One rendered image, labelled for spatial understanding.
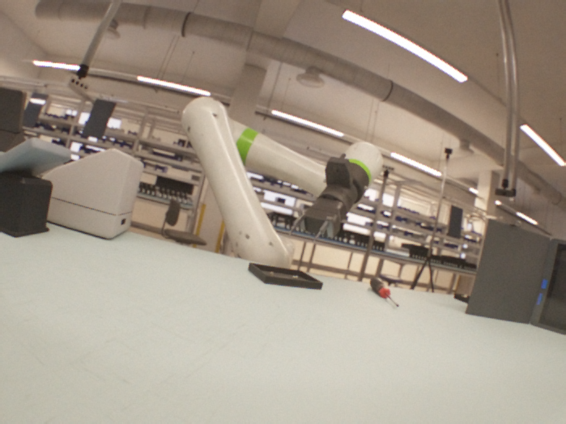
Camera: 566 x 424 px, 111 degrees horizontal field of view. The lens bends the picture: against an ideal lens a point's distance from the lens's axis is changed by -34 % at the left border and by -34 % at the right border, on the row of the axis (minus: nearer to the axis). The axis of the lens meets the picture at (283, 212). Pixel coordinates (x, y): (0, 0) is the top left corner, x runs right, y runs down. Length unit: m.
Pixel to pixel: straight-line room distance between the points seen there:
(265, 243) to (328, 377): 0.48
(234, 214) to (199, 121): 0.25
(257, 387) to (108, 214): 0.38
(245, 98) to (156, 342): 4.57
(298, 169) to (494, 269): 0.58
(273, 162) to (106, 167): 0.51
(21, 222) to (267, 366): 0.34
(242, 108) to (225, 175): 3.97
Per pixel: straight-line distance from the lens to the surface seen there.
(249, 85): 4.79
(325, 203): 0.62
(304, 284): 0.49
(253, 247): 0.66
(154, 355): 0.20
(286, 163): 0.85
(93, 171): 0.50
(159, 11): 4.30
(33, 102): 4.98
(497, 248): 0.68
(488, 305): 0.69
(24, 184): 0.41
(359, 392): 0.22
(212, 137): 0.72
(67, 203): 0.52
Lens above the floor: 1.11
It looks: 1 degrees up
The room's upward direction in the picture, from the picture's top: 14 degrees clockwise
